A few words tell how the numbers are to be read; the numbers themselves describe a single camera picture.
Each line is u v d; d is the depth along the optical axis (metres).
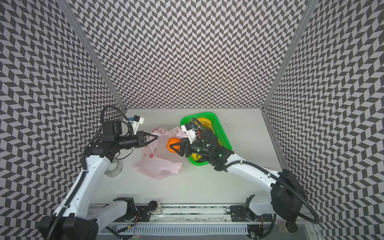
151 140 0.68
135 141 0.62
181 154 0.63
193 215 0.74
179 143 0.64
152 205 0.68
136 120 0.66
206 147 0.54
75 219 0.37
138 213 0.71
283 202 0.39
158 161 0.63
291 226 0.62
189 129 0.61
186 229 0.69
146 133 0.67
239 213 0.75
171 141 0.66
